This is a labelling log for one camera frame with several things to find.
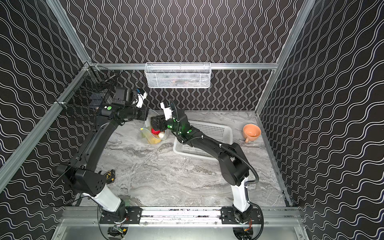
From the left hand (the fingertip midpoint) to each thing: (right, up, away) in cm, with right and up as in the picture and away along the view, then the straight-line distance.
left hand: (151, 111), depth 78 cm
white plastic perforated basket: (+41, -13, +25) cm, 50 cm away
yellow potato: (-3, -17, +18) cm, 25 cm away
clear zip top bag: (-3, -14, +15) cm, 21 cm away
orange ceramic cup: (+63, -12, +27) cm, 70 cm away
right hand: (+1, -4, +3) cm, 5 cm away
